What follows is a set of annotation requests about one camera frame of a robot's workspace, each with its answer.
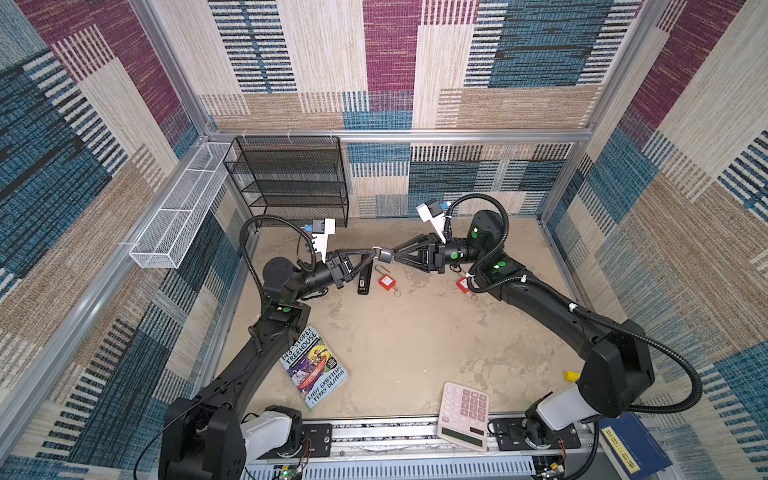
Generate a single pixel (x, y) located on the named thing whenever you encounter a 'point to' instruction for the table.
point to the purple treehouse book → (313, 368)
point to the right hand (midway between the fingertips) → (396, 259)
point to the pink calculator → (463, 416)
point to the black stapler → (365, 279)
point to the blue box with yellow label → (632, 448)
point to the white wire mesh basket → (173, 232)
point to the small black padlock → (381, 255)
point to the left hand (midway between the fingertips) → (376, 254)
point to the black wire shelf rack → (300, 177)
